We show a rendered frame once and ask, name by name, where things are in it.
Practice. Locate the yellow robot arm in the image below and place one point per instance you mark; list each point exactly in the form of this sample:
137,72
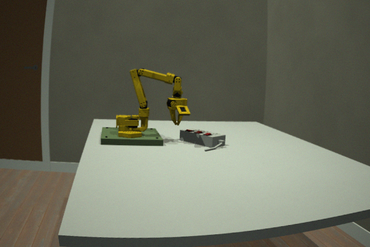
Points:
128,126

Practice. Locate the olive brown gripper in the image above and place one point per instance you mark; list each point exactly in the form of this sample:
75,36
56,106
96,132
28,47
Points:
179,104

